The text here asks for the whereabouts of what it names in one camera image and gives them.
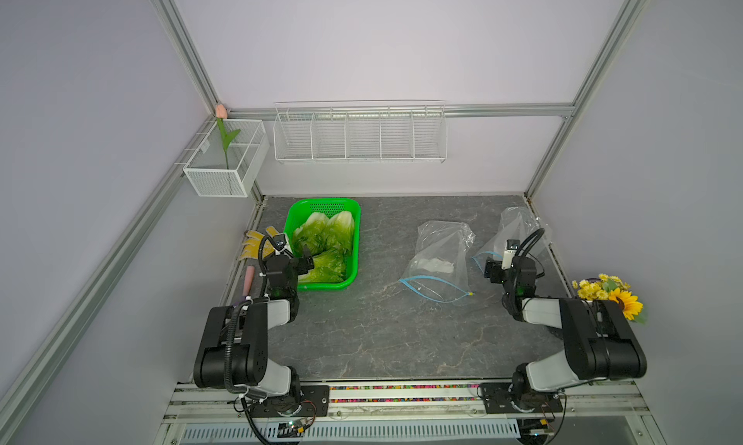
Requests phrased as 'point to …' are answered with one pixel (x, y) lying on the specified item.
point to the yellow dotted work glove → (252, 243)
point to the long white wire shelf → (361, 132)
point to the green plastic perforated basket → (332, 270)
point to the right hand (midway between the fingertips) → (502, 256)
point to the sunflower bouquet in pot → (610, 288)
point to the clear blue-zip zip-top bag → (516, 223)
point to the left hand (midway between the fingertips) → (293, 249)
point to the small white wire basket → (212, 173)
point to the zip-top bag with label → (438, 272)
